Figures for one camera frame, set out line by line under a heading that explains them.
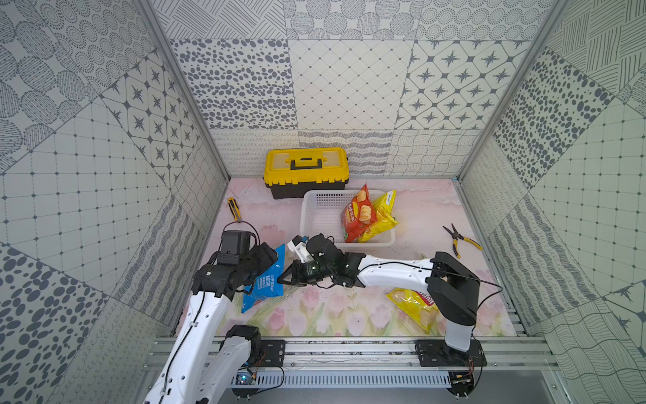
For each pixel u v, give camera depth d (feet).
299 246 2.40
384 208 2.94
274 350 2.47
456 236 3.31
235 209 3.52
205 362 1.42
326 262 2.05
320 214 3.52
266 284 2.43
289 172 3.28
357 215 2.88
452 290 1.52
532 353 2.51
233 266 1.78
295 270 2.21
